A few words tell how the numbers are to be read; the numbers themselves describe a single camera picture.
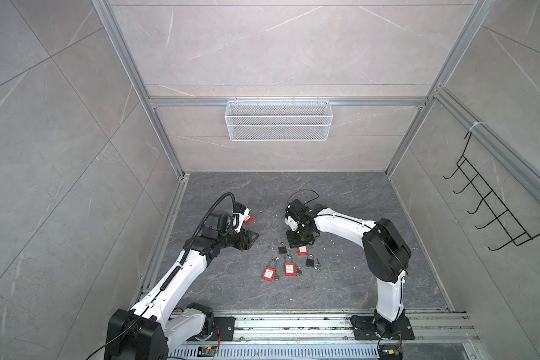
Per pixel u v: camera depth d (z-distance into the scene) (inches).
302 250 35.4
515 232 23.0
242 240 27.6
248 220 39.7
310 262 34.7
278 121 39.7
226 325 28.7
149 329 14.9
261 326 29.4
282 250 36.3
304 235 30.7
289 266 33.8
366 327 29.2
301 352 27.5
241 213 28.1
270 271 33.3
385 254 20.6
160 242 38.3
